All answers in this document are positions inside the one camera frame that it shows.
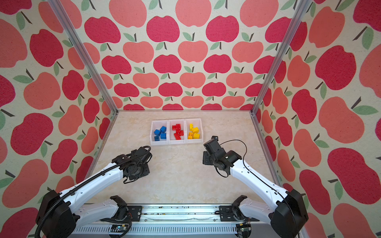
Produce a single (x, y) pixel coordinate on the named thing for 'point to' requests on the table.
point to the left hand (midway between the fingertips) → (148, 173)
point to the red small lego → (181, 133)
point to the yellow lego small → (195, 130)
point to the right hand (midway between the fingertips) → (211, 156)
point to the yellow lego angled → (191, 128)
